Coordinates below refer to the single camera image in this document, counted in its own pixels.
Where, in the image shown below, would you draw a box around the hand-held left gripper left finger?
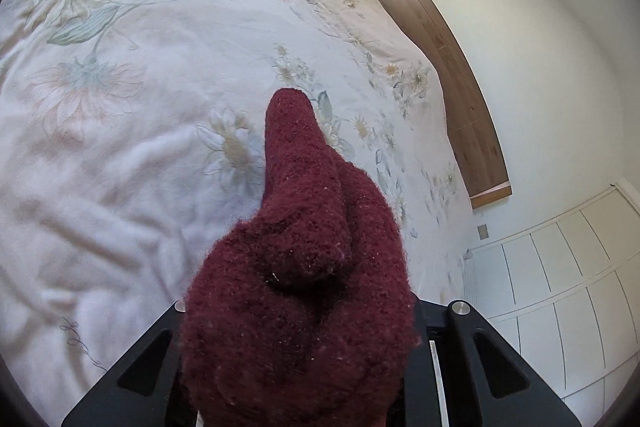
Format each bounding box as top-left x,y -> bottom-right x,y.
62,299 -> 201,427

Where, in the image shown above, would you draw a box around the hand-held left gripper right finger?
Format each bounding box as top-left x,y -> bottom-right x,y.
400,294 -> 583,427

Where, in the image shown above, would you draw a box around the dark red knitted sweater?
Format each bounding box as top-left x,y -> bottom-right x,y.
179,88 -> 423,427

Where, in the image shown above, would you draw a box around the white wardrobe doors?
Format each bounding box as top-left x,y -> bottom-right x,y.
464,179 -> 640,410

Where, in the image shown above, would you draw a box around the wooden headboard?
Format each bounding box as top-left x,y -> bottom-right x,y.
350,0 -> 513,210

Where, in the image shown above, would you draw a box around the white floral duvet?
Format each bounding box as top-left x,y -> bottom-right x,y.
0,0 -> 476,427

